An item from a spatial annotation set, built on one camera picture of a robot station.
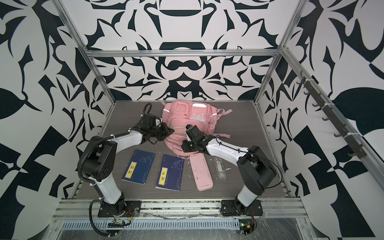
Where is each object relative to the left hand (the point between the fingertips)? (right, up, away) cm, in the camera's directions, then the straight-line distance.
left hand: (175, 127), depth 92 cm
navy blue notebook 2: (-2, -25, -7) cm, 26 cm away
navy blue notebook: (-21, -23, -5) cm, 31 cm away
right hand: (+5, -10, -5) cm, 12 cm away
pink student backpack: (+1, +8, +16) cm, 18 cm away
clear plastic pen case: (+26, -23, -5) cm, 35 cm away
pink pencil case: (+15, -24, -9) cm, 30 cm away
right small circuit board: (+35, -45, -21) cm, 61 cm away
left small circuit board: (-26, -45, -19) cm, 55 cm away
